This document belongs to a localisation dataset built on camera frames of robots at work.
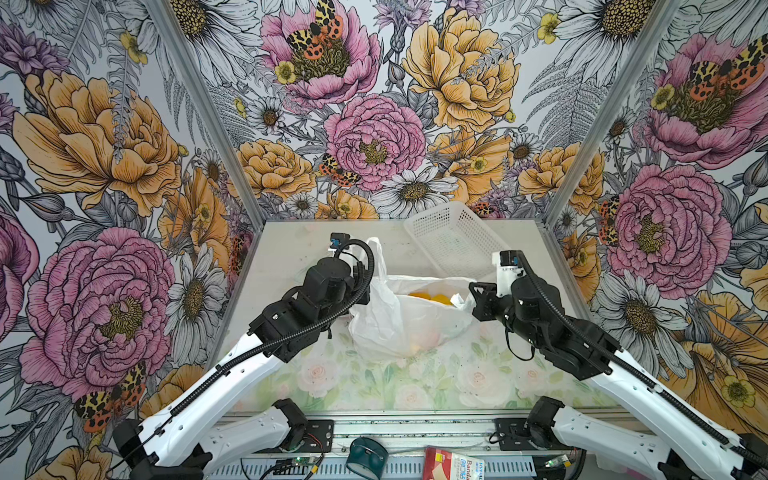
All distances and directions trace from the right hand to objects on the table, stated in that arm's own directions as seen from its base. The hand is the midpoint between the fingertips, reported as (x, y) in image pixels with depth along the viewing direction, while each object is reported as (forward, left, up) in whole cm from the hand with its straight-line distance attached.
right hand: (469, 295), depth 69 cm
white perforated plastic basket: (+40, -8, -27) cm, 49 cm away
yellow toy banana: (+15, +7, -23) cm, 28 cm away
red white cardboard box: (-29, +8, -23) cm, 38 cm away
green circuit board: (-27, +40, -27) cm, 55 cm away
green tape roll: (-28, +24, -19) cm, 41 cm away
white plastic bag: (+1, +14, -10) cm, 17 cm away
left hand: (+4, +25, +3) cm, 25 cm away
